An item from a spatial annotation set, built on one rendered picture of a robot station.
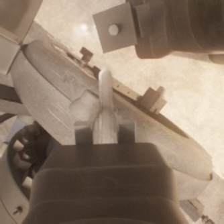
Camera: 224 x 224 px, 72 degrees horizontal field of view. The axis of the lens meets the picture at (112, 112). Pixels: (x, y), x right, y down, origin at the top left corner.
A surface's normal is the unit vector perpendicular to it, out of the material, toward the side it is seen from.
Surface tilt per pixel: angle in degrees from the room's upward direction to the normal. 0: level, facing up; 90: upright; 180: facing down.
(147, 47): 67
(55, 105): 31
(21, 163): 11
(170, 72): 0
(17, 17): 0
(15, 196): 35
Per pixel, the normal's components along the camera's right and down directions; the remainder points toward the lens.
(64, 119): -0.27, 0.04
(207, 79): 0.09, 0.31
